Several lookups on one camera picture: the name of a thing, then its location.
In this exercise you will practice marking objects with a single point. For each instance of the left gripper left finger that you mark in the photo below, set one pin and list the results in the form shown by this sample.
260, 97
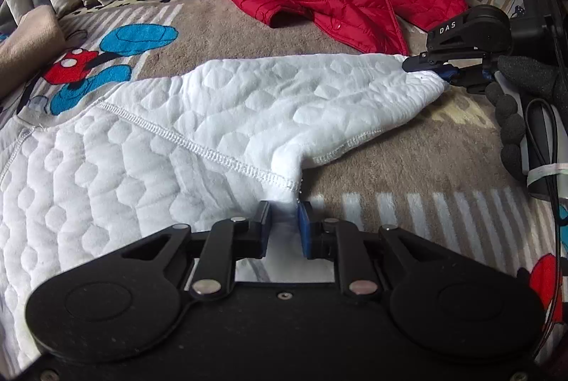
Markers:
219, 249

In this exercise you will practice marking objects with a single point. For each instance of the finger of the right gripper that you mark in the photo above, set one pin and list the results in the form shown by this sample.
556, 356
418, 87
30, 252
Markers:
474, 79
435, 62

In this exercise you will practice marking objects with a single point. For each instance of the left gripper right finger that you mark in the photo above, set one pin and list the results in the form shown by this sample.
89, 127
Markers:
358, 257

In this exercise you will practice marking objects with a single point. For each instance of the white quilted jacket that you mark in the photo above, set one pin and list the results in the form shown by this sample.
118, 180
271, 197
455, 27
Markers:
132, 158

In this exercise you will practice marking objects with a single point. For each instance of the right black green gloved hand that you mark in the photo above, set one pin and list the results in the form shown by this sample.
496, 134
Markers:
530, 100

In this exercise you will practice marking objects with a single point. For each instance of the beige folded fleece garment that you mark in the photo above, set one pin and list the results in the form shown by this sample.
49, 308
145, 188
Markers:
36, 41

